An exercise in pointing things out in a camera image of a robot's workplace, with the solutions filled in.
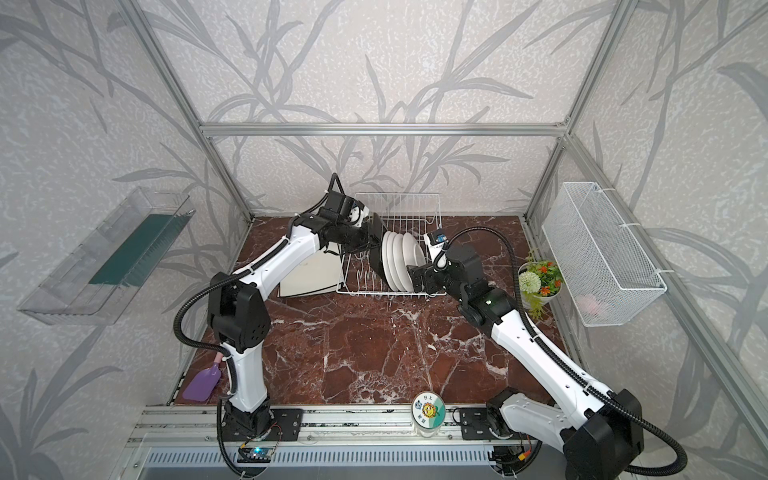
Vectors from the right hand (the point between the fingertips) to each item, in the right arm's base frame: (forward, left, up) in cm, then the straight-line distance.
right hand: (425, 251), depth 77 cm
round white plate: (+3, +11, -10) cm, 15 cm away
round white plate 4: (+6, +4, -11) cm, 14 cm away
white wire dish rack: (+37, 0, -24) cm, 44 cm away
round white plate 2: (+3, +9, -10) cm, 14 cm away
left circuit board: (-42, +42, -27) cm, 65 cm away
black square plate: (+14, +13, -7) cm, 20 cm away
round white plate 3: (+3, +7, -10) cm, 12 cm away
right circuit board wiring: (-42, -20, -25) cm, 53 cm away
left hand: (+10, +11, -5) cm, 15 cm away
